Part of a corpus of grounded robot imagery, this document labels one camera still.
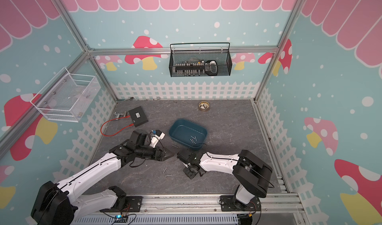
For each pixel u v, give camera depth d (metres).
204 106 1.16
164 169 0.85
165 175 0.83
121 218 0.72
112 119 1.10
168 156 0.73
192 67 0.90
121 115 1.09
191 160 0.65
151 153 0.69
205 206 0.74
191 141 0.97
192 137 0.99
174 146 0.95
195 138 0.97
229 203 0.75
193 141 0.97
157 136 0.73
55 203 0.39
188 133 1.02
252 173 0.44
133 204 0.74
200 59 0.94
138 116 1.08
